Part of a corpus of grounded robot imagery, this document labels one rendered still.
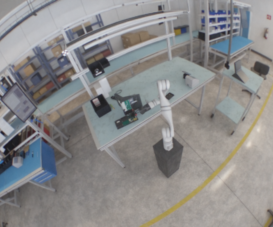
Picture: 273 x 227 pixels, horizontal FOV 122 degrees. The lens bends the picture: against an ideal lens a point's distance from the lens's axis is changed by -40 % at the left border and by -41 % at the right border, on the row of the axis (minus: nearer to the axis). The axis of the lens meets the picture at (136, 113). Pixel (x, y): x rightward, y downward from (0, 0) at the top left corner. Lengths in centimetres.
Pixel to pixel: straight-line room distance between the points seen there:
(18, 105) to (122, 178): 193
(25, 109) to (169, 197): 239
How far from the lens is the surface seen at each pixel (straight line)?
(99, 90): 184
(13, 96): 181
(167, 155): 136
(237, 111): 272
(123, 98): 145
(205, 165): 228
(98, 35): 133
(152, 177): 218
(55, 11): 523
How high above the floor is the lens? 211
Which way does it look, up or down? 47 degrees down
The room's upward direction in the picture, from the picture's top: 19 degrees counter-clockwise
